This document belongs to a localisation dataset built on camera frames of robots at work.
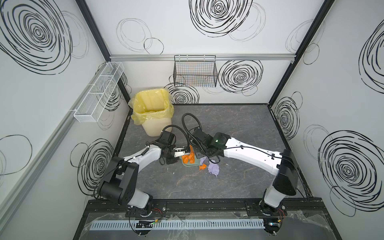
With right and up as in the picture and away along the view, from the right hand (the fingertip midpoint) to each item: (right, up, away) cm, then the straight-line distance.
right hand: (196, 151), depth 78 cm
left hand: (-11, -4, +13) cm, 17 cm away
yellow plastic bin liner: (-30, +27, +21) cm, 46 cm away
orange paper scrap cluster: (-7, -6, +11) cm, 14 cm away
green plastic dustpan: (+1, -9, +10) cm, 13 cm away
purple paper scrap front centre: (+10, -12, +8) cm, 18 cm away
